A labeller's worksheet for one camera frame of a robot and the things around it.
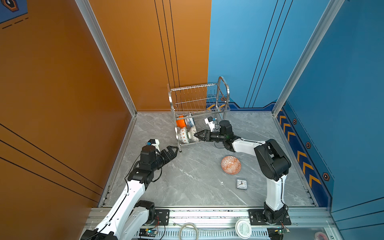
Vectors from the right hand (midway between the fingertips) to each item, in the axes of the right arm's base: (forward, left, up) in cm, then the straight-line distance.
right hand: (195, 136), depth 89 cm
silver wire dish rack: (+13, +2, +13) cm, 19 cm away
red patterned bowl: (-12, -21, -14) cm, 28 cm away
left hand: (-11, +12, +2) cm, 16 cm away
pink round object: (-47, -57, -15) cm, 75 cm away
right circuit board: (-45, -41, -15) cm, 63 cm away
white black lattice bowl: (+1, +2, -4) cm, 4 cm away
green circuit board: (-45, +23, -15) cm, 53 cm away
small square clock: (-23, -25, -13) cm, 37 cm away
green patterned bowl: (0, +7, -1) cm, 7 cm away
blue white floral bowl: (+12, +3, -1) cm, 13 cm away
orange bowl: (+13, +10, -2) cm, 17 cm away
